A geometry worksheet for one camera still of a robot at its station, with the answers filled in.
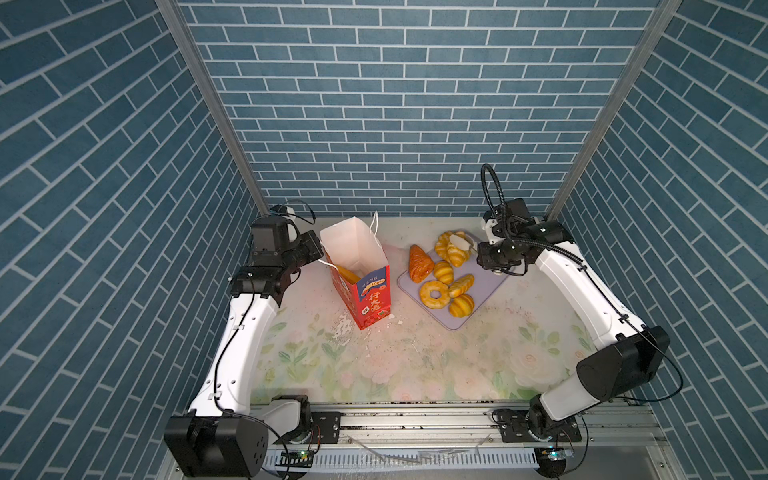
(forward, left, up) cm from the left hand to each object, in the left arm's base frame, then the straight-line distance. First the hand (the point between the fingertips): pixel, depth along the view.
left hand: (322, 236), depth 75 cm
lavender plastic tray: (+6, -51, -30) cm, 59 cm away
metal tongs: (+11, -41, -12) cm, 44 cm away
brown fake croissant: (+10, -28, -26) cm, 39 cm away
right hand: (-1, -42, -6) cm, 42 cm away
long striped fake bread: (+4, -38, -14) cm, 40 cm away
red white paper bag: (+10, -7, -25) cm, 28 cm away
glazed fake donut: (-4, -31, -27) cm, 42 cm away
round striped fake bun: (-6, -40, -26) cm, 48 cm away
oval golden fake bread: (+2, -4, -20) cm, 21 cm away
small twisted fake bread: (+1, -41, -25) cm, 48 cm away
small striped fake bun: (+8, -36, -26) cm, 45 cm away
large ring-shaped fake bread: (+19, -36, -25) cm, 48 cm away
